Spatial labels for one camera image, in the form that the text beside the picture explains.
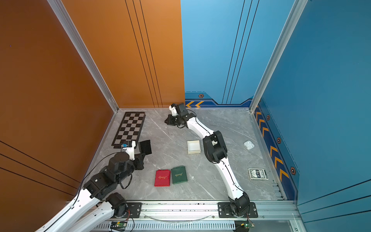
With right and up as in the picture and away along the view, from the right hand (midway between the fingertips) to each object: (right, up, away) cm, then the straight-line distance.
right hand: (166, 120), depth 99 cm
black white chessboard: (-27, -6, +3) cm, 27 cm away
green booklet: (+10, -31, -17) cm, 37 cm away
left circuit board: (-19, -53, -28) cm, 63 cm away
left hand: (-6, -17, -24) cm, 30 cm away
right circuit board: (+43, -51, -30) cm, 73 cm away
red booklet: (+1, -32, -19) cm, 37 cm away
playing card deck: (+57, -31, -16) cm, 67 cm away
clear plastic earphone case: (+56, -16, -3) cm, 59 cm away
